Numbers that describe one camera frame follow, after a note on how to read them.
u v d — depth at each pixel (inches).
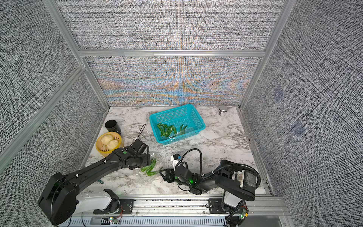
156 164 34.7
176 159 30.0
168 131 39.6
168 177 28.3
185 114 45.0
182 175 24.7
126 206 28.9
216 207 28.0
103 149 36.2
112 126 37.9
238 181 17.9
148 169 33.6
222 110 43.4
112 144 35.3
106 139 36.4
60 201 15.6
